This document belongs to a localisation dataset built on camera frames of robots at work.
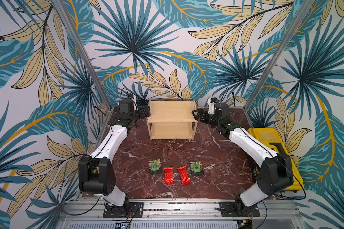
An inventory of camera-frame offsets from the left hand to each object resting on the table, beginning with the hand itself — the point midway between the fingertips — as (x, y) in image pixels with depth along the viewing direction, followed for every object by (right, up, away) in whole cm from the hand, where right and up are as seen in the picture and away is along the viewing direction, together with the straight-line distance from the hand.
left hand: (144, 110), depth 86 cm
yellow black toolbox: (+74, -15, -2) cm, 76 cm away
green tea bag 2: (+32, -35, +2) cm, 47 cm away
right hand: (+32, -2, -1) cm, 32 cm away
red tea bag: (+15, -39, -2) cm, 41 cm away
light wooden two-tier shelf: (+16, -5, 0) cm, 17 cm away
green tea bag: (+6, -34, +2) cm, 34 cm away
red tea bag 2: (+24, -38, -2) cm, 45 cm away
